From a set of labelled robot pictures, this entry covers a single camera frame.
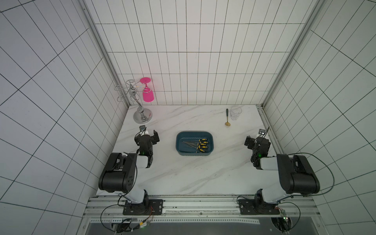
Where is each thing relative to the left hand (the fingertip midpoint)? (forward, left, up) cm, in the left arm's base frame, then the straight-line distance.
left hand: (147, 133), depth 95 cm
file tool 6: (-8, -33, -4) cm, 34 cm away
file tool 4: (-6, -35, -5) cm, 36 cm away
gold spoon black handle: (+13, -56, -5) cm, 58 cm away
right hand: (-1, -70, 0) cm, 70 cm away
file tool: (-2, -36, -5) cm, 36 cm away
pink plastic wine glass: (+29, +4, +8) cm, 30 cm away
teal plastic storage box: (-9, -25, -5) cm, 27 cm away
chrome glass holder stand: (+20, +9, -5) cm, 23 cm away
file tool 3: (-4, -34, -5) cm, 35 cm away
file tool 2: (-3, -36, -6) cm, 36 cm away
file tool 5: (-6, -31, -6) cm, 32 cm away
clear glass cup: (+22, -63, -1) cm, 67 cm away
